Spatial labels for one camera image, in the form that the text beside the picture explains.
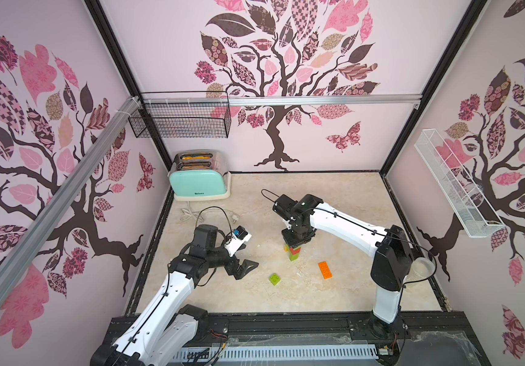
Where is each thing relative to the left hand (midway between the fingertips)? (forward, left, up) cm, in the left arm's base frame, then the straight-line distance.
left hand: (247, 259), depth 77 cm
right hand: (+6, -18, -1) cm, 19 cm away
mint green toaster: (+40, +24, +2) cm, 46 cm away
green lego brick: (+2, -14, +4) cm, 15 cm away
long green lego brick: (+6, -17, -11) cm, 21 cm away
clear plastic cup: (-2, -62, -6) cm, 63 cm away
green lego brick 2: (-3, -10, -11) cm, 15 cm away
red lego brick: (+6, -18, -8) cm, 21 cm away
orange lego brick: (+1, -30, -13) cm, 33 cm away
